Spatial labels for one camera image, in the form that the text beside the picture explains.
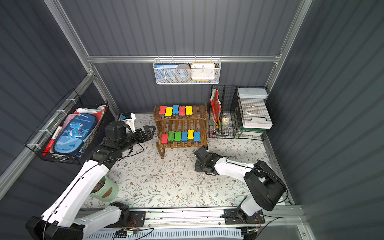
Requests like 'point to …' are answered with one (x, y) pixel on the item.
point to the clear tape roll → (251, 110)
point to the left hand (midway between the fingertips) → (148, 129)
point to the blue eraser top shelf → (175, 111)
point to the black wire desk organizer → (240, 112)
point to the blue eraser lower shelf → (184, 136)
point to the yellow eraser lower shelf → (190, 135)
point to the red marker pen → (45, 152)
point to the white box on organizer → (252, 92)
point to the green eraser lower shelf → (171, 137)
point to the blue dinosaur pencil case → (72, 138)
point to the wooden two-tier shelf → (178, 126)
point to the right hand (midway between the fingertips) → (201, 164)
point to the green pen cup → (106, 190)
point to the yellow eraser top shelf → (168, 112)
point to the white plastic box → (257, 122)
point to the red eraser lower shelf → (164, 139)
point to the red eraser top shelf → (162, 110)
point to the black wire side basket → (72, 106)
